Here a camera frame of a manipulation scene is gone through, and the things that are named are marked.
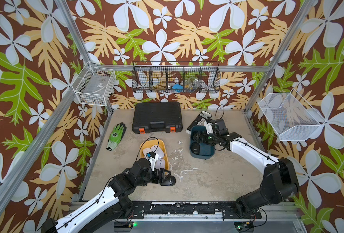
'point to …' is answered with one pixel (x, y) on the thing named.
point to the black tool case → (157, 117)
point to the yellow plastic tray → (149, 143)
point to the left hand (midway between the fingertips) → (168, 171)
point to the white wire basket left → (94, 86)
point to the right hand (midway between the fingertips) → (196, 137)
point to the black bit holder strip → (199, 120)
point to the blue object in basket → (178, 87)
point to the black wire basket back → (178, 76)
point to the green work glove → (115, 136)
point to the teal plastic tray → (207, 151)
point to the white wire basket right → (290, 117)
